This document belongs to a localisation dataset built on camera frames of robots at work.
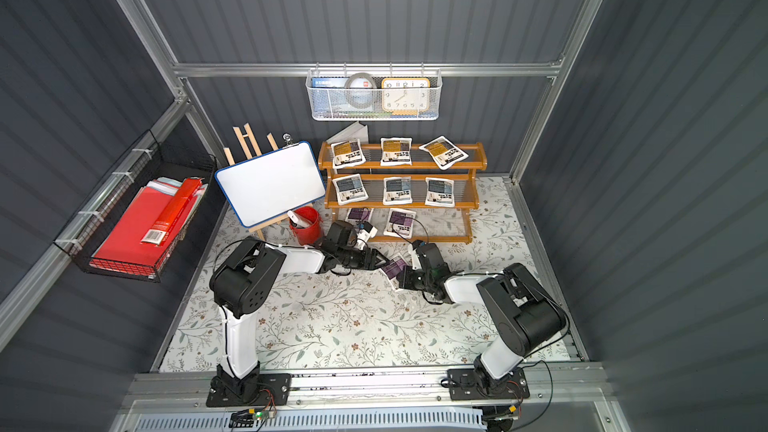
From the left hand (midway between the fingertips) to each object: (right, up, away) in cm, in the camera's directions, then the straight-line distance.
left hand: (387, 266), depth 93 cm
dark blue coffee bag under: (-13, +24, +3) cm, 27 cm away
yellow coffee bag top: (-12, +34, -8) cm, 37 cm away
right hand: (+3, -4, -1) cm, 5 cm away
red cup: (-25, +10, +6) cm, 28 cm away
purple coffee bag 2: (+1, -1, +1) cm, 2 cm away
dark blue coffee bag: (+3, +24, +1) cm, 24 cm away
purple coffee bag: (+4, +13, +12) cm, 18 cm away
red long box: (-53, +17, -20) cm, 59 cm away
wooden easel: (-41, +39, -5) cm, 57 cm away
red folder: (-61, +10, -24) cm, 66 cm away
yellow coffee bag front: (+16, +34, -8) cm, 39 cm away
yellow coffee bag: (+3, +35, -6) cm, 36 cm away
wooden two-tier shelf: (+6, +29, +6) cm, 30 cm away
